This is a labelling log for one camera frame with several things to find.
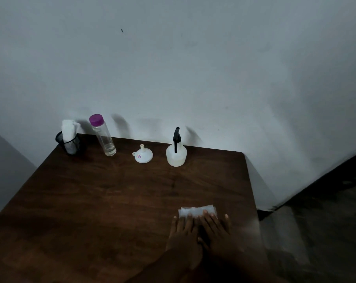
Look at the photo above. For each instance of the person's right hand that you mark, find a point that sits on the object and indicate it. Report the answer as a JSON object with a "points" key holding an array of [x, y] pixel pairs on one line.
{"points": [[222, 238]]}

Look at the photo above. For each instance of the person's left hand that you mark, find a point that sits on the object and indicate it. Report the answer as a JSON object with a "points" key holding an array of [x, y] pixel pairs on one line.
{"points": [[184, 244]]}

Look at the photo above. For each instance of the white tissue sheet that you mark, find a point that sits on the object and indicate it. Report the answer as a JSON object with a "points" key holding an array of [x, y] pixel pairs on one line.
{"points": [[195, 211]]}

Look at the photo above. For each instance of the white spray bottle body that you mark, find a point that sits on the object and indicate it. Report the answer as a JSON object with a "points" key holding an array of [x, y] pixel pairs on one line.
{"points": [[176, 159]]}

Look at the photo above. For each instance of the white plastic funnel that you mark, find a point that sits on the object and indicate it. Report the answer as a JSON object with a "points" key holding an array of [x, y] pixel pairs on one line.
{"points": [[143, 157]]}

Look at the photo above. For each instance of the black spray head with tube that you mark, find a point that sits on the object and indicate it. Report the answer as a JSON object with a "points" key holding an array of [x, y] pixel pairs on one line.
{"points": [[176, 137]]}

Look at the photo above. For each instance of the clear plastic water bottle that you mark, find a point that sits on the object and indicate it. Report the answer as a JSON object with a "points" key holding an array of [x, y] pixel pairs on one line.
{"points": [[106, 141]]}

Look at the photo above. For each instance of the purple bottle cap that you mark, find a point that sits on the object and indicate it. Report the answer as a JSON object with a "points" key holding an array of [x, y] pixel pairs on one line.
{"points": [[96, 120]]}

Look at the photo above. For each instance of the person's right forearm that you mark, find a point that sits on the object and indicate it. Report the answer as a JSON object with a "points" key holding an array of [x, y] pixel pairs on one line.
{"points": [[254, 269]]}

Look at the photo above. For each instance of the dark wooden table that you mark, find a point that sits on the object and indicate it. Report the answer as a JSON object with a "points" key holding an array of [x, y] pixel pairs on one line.
{"points": [[107, 203]]}

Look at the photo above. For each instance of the black mesh cup holder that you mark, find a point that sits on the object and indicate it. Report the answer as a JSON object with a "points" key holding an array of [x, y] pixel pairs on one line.
{"points": [[73, 147]]}

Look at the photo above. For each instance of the black cup with tissues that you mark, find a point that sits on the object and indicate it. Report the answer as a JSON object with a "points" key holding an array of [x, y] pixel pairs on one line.
{"points": [[68, 131]]}

